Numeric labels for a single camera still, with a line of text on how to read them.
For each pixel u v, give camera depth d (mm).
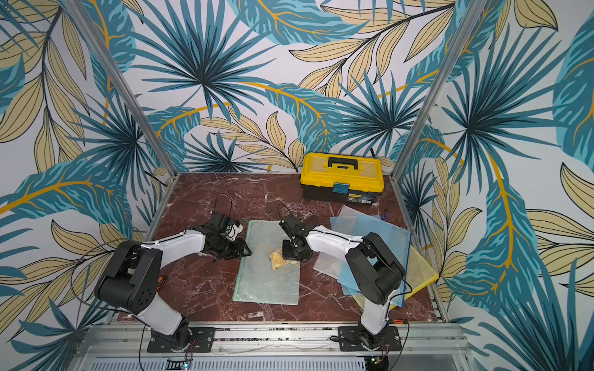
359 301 819
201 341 732
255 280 837
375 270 476
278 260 855
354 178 977
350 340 731
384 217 1034
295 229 716
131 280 454
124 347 739
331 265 903
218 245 740
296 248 759
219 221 762
